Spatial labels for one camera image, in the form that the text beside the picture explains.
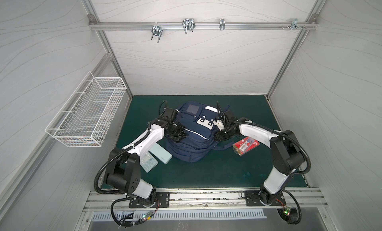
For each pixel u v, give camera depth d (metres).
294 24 0.76
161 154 0.88
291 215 0.72
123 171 0.43
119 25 0.77
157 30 0.79
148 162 0.84
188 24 0.77
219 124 0.86
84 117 0.69
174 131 0.72
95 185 0.40
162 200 0.74
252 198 0.73
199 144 0.84
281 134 0.51
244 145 0.91
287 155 0.48
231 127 0.68
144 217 0.68
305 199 0.75
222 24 0.78
